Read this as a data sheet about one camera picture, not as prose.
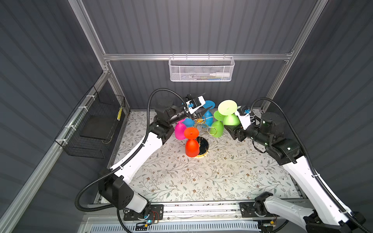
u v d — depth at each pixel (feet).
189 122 2.93
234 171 2.85
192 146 2.42
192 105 1.63
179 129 2.65
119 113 2.72
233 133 1.88
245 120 1.78
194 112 1.83
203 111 1.90
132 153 1.48
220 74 2.99
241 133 1.87
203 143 3.26
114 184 1.31
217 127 2.66
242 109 1.73
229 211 2.47
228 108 1.86
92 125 2.43
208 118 2.56
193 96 1.86
